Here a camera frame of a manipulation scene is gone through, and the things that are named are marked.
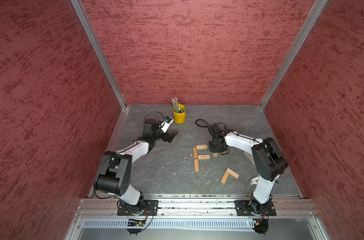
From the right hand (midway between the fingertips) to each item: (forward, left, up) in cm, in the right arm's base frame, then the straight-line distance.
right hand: (214, 151), depth 95 cm
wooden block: (0, +13, 0) cm, 13 cm away
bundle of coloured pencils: (+30, +24, +14) cm, 41 cm away
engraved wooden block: (-4, +7, +1) cm, 8 cm away
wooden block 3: (-10, +12, +1) cm, 16 cm away
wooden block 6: (-14, -9, 0) cm, 17 cm away
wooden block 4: (-3, 0, +1) cm, 3 cm away
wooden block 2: (+4, +5, +1) cm, 6 cm away
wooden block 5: (-18, -3, +1) cm, 18 cm away
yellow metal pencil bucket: (+25, +23, +6) cm, 34 cm away
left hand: (+10, +28, +12) cm, 32 cm away
